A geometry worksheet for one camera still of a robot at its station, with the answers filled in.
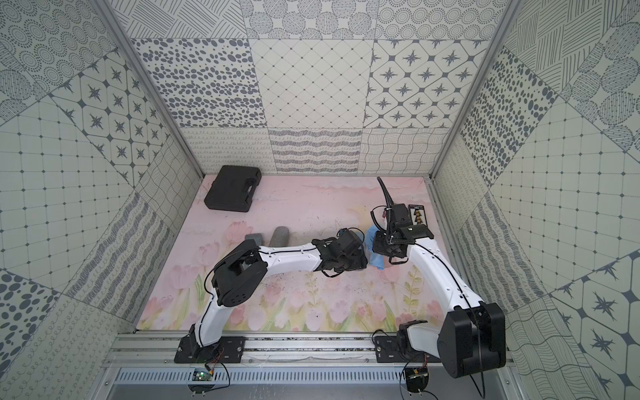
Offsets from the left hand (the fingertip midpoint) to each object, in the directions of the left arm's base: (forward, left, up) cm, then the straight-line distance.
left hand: (372, 272), depth 85 cm
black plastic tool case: (+38, +59, +1) cm, 70 cm away
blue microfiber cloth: (+2, -1, +7) cm, 7 cm away
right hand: (+5, -2, +7) cm, 9 cm away
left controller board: (-30, +52, -6) cm, 60 cm away
